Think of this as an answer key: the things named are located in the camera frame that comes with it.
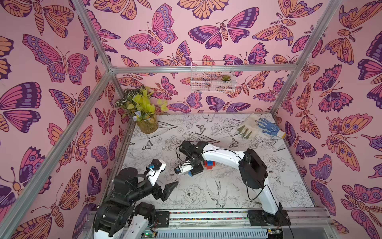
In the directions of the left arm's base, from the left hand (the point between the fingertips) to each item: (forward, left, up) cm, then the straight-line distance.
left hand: (170, 173), depth 63 cm
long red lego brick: (+13, -19, -23) cm, 32 cm away
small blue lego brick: (+14, -19, -17) cm, 29 cm away
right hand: (+15, -9, -22) cm, 28 cm away
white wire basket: (+62, -24, +9) cm, 67 cm away
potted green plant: (+46, +25, -1) cm, 53 cm away
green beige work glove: (+45, -50, -23) cm, 71 cm away
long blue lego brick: (+7, -8, -16) cm, 19 cm away
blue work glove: (+46, -65, -24) cm, 83 cm away
